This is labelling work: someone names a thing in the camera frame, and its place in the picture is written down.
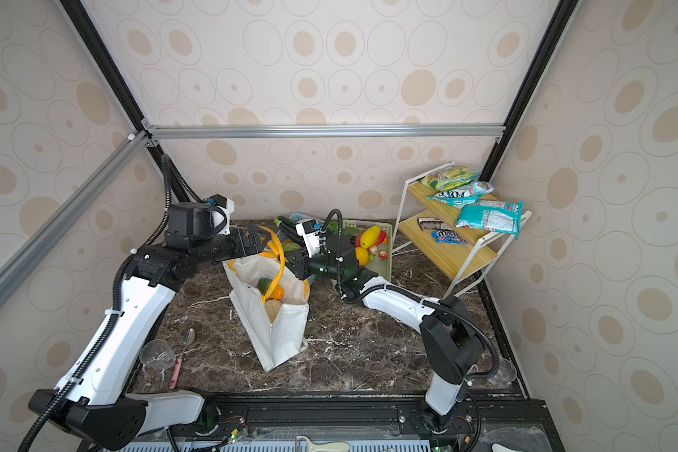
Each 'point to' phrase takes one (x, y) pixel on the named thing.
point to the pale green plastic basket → (382, 263)
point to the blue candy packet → (448, 236)
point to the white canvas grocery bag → (278, 341)
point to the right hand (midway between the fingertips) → (280, 258)
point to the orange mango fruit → (264, 284)
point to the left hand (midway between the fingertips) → (262, 234)
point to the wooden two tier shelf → (451, 218)
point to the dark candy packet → (433, 224)
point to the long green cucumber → (280, 219)
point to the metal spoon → (189, 336)
